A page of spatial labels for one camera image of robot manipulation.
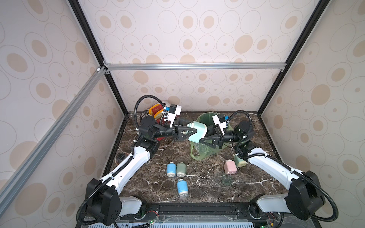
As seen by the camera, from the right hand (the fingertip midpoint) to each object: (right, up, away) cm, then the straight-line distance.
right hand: (199, 142), depth 63 cm
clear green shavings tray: (+18, -25, +22) cm, 38 cm away
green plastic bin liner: (+3, -7, +16) cm, 17 cm away
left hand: (-1, +5, -4) cm, 7 cm away
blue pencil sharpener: (-8, -25, +13) cm, 29 cm away
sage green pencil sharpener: (-9, -18, +19) cm, 27 cm away
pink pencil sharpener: (+20, -17, +20) cm, 33 cm away
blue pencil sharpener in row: (-14, -17, +18) cm, 29 cm away
